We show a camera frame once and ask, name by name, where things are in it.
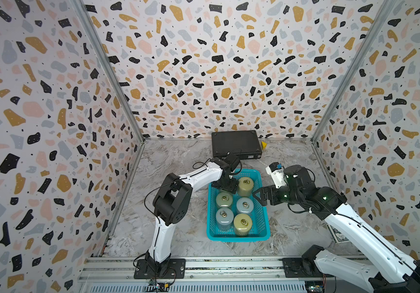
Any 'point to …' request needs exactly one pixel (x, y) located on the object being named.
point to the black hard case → (245, 143)
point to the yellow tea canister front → (242, 223)
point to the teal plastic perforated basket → (260, 229)
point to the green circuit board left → (161, 287)
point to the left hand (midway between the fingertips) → (230, 186)
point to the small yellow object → (263, 144)
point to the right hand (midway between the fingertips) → (261, 192)
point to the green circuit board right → (314, 286)
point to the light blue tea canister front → (224, 217)
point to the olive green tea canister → (224, 199)
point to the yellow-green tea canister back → (245, 187)
